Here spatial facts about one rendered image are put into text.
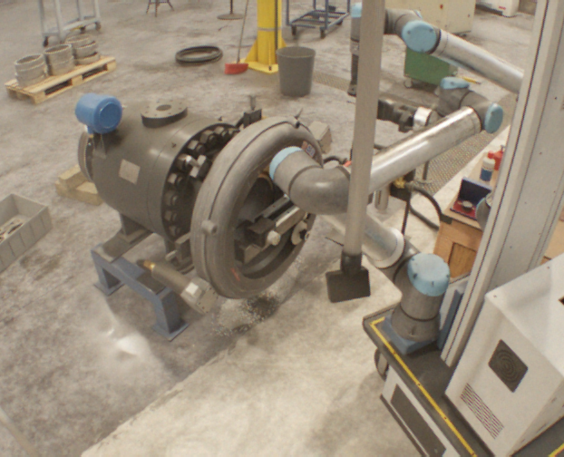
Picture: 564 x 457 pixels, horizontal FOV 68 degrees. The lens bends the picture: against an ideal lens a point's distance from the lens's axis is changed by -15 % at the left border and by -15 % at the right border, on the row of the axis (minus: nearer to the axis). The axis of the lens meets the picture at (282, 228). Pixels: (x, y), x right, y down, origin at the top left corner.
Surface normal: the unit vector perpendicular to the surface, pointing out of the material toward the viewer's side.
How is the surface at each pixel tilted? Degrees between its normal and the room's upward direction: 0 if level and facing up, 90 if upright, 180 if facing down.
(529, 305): 0
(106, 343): 0
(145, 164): 52
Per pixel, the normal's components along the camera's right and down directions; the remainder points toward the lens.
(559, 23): 0.42, 0.55
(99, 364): 0.00, -0.79
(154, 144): -0.32, -0.40
